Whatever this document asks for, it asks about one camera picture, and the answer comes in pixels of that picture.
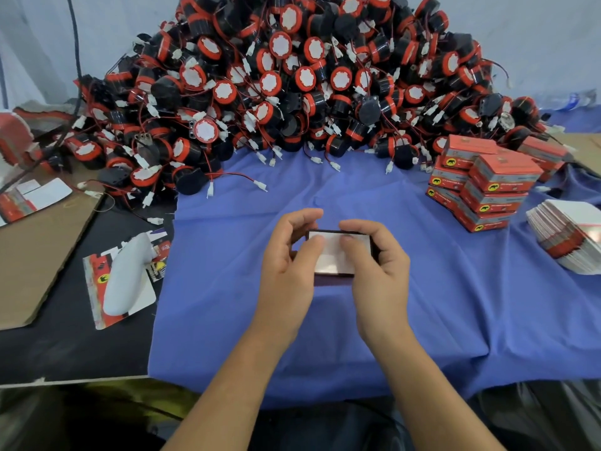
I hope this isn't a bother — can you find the stack of box blanks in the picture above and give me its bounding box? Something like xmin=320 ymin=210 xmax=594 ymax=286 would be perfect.
xmin=526 ymin=200 xmax=601 ymax=276

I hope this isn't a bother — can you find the person's left forearm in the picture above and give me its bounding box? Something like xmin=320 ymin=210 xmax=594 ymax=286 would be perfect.
xmin=164 ymin=328 xmax=297 ymax=451

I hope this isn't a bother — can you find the person's right hand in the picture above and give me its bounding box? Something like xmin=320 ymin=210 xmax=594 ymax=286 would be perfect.
xmin=338 ymin=219 xmax=413 ymax=350

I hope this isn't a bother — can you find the blue table cloth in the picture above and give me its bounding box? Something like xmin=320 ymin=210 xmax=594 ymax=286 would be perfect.
xmin=148 ymin=103 xmax=601 ymax=410

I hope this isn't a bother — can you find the brown cardboard piece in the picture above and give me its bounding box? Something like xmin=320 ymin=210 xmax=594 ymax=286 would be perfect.
xmin=0 ymin=168 xmax=105 ymax=331

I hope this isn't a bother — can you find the brown cardboard sheet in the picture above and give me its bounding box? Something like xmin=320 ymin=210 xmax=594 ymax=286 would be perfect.
xmin=562 ymin=133 xmax=601 ymax=179

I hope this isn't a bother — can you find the person's left hand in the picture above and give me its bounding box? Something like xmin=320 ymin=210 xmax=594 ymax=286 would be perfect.
xmin=252 ymin=208 xmax=328 ymax=350

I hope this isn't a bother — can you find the black hanging cable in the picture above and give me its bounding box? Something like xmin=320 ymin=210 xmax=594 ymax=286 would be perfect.
xmin=66 ymin=0 xmax=84 ymax=104

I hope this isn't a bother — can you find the person's right forearm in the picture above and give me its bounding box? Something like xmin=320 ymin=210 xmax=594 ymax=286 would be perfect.
xmin=361 ymin=328 xmax=508 ymax=451

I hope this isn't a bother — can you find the pile of black red buzzers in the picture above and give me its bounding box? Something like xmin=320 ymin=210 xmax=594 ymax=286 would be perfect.
xmin=47 ymin=0 xmax=569 ymax=198

